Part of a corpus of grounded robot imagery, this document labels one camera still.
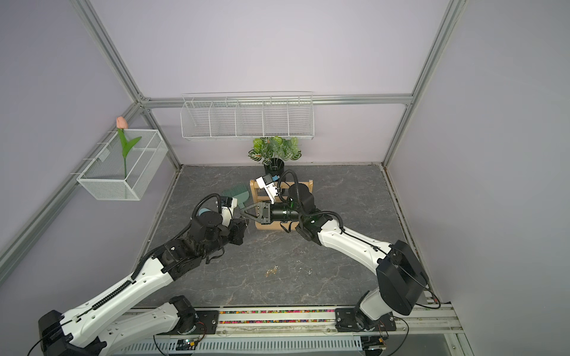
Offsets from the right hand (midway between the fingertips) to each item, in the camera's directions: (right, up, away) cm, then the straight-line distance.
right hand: (239, 213), depth 65 cm
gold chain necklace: (+8, -25, +20) cm, 33 cm away
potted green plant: (+8, +23, +29) cm, 37 cm away
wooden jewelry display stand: (+2, +4, +20) cm, 20 cm away
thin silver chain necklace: (+19, -23, +21) cm, 37 cm away
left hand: (+1, -4, +8) cm, 9 cm away
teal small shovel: (-26, -3, +36) cm, 44 cm away
